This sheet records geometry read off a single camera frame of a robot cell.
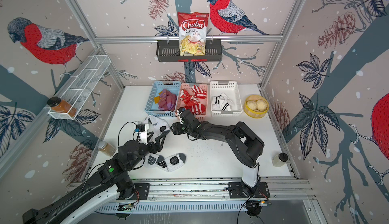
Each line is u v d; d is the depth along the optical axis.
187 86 1.14
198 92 1.10
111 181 0.53
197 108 1.03
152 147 0.65
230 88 1.18
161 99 1.10
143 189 0.73
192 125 0.70
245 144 0.48
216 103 1.05
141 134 0.63
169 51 0.95
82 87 0.79
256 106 1.01
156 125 0.97
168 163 0.82
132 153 0.55
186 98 1.10
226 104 1.00
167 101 1.03
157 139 0.67
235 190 0.73
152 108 1.07
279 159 0.76
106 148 0.80
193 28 0.85
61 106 0.61
